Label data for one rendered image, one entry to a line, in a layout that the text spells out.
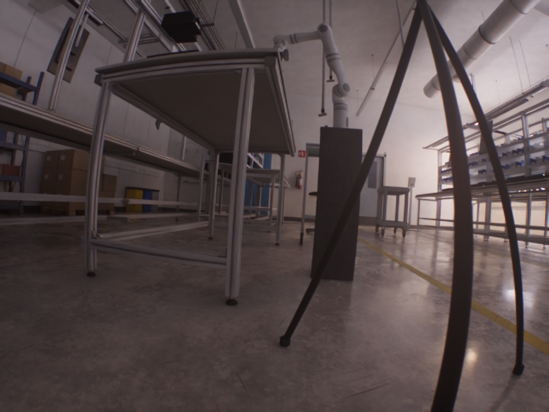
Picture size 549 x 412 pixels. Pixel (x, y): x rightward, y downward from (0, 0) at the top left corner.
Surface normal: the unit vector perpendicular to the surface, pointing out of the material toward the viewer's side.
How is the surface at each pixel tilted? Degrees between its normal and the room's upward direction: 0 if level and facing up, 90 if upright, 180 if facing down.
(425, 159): 90
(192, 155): 90
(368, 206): 90
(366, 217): 90
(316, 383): 0
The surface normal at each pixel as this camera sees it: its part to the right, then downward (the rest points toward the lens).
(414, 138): -0.11, -0.01
